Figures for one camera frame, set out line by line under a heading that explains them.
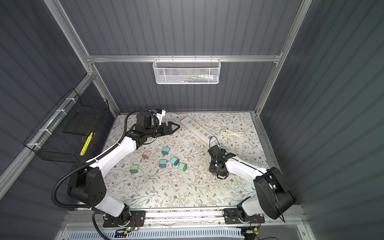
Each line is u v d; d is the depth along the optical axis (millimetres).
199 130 1059
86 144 694
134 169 889
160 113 766
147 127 669
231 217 726
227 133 1051
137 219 722
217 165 642
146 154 945
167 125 745
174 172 891
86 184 439
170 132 725
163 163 915
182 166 891
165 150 968
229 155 660
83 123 788
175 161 912
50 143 654
